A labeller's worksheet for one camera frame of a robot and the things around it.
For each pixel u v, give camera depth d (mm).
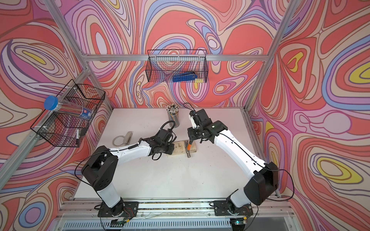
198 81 842
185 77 904
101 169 462
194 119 608
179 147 930
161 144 716
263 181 400
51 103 618
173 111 949
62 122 718
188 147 864
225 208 730
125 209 719
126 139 976
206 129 539
